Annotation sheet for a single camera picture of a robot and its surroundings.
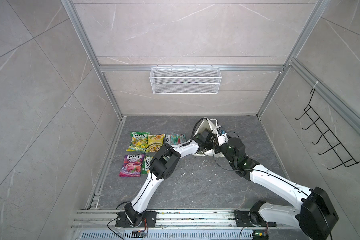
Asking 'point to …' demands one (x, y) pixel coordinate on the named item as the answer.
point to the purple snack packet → (132, 165)
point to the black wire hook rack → (337, 152)
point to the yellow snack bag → (155, 142)
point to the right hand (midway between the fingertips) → (214, 133)
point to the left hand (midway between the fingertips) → (218, 144)
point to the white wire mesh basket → (185, 80)
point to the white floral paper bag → (211, 124)
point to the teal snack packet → (175, 139)
